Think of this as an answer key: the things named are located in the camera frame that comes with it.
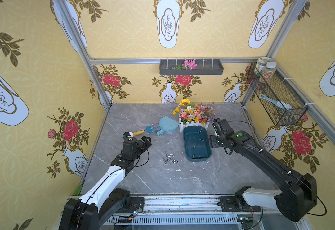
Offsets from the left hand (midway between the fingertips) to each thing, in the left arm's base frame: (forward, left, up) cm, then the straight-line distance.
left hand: (141, 140), depth 86 cm
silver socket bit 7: (-9, -21, -11) cm, 25 cm away
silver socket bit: (0, -33, -10) cm, 35 cm away
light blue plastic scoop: (+19, -17, -10) cm, 27 cm away
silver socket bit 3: (-7, -32, -9) cm, 34 cm away
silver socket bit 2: (+5, -40, -9) cm, 41 cm away
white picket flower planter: (+15, -33, +6) cm, 37 cm away
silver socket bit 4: (-3, -15, -10) cm, 18 cm away
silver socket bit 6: (-9, -15, -11) cm, 21 cm away
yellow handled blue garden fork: (+16, -4, -12) cm, 20 cm away
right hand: (-2, -45, +4) cm, 45 cm away
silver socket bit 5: (-6, -18, -11) cm, 22 cm away
